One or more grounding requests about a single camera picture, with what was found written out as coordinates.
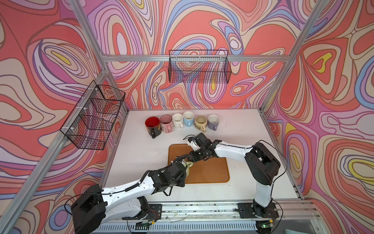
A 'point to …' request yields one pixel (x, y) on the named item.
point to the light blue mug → (188, 117)
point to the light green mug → (188, 165)
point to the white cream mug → (177, 120)
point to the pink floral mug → (166, 123)
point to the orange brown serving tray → (212, 170)
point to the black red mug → (153, 126)
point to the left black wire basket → (86, 126)
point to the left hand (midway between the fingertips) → (187, 179)
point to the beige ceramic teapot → (200, 122)
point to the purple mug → (213, 122)
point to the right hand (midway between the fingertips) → (191, 162)
